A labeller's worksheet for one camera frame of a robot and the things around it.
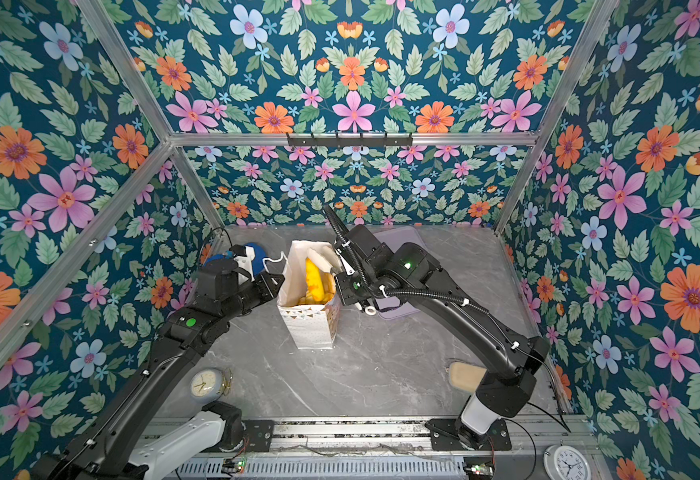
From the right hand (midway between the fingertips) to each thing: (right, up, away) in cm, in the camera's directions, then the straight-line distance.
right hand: (342, 285), depth 66 cm
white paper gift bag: (-9, -12, +10) cm, 18 cm away
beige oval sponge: (+33, -27, +15) cm, 45 cm away
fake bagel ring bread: (-5, -2, +16) cm, 17 cm away
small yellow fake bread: (-8, 0, +10) cm, 13 cm away
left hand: (-14, +3, +5) cm, 15 cm away
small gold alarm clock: (-37, -27, +12) cm, 47 cm away
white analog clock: (+50, -41, +1) cm, 65 cm away
